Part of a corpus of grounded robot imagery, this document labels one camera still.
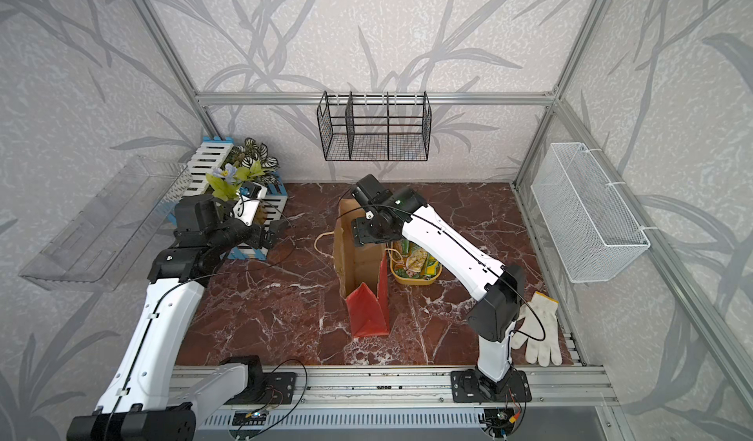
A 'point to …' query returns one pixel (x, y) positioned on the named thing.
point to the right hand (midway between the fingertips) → (366, 233)
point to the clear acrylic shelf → (97, 247)
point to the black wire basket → (375, 125)
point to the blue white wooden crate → (207, 159)
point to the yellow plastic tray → (431, 270)
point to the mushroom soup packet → (416, 262)
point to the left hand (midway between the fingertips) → (270, 211)
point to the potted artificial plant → (250, 164)
